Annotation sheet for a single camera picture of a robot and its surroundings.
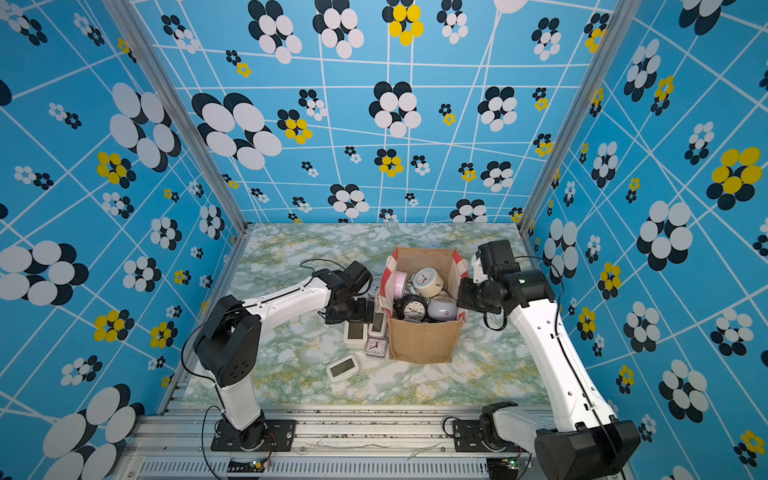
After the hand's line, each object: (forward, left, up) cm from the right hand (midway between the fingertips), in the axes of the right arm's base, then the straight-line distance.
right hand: (467, 296), depth 75 cm
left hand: (+3, +28, -17) cm, 32 cm away
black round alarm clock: (+4, +14, -12) cm, 19 cm away
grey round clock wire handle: (+1, +5, -8) cm, 10 cm away
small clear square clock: (-5, +24, -19) cm, 31 cm away
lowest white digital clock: (-12, +33, -19) cm, 40 cm away
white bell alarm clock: (+3, +23, 0) cm, 24 cm away
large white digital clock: (-3, +30, -16) cm, 34 cm away
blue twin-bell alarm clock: (+10, +9, -9) cm, 16 cm away
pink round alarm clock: (+9, +17, -7) cm, 21 cm away
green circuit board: (-34, +54, -23) cm, 68 cm away
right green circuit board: (-33, -10, -23) cm, 41 cm away
